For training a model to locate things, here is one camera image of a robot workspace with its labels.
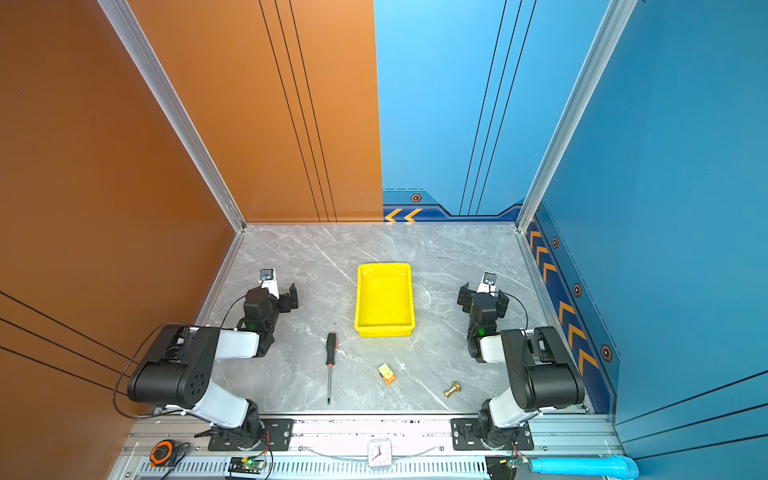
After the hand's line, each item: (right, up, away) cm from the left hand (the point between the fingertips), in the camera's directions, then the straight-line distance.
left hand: (279, 281), depth 95 cm
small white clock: (+33, -38, -25) cm, 56 cm away
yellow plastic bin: (+33, -6, +2) cm, 34 cm away
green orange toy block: (+35, -24, -14) cm, 44 cm away
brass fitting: (+53, -27, -16) cm, 61 cm away
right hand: (+65, -2, -2) cm, 65 cm away
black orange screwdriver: (+18, -18, -8) cm, 27 cm away
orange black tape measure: (-17, -37, -26) cm, 48 cm away
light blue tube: (+85, -38, -29) cm, 97 cm away
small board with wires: (+66, -40, -25) cm, 81 cm away
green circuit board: (+1, -41, -24) cm, 48 cm away
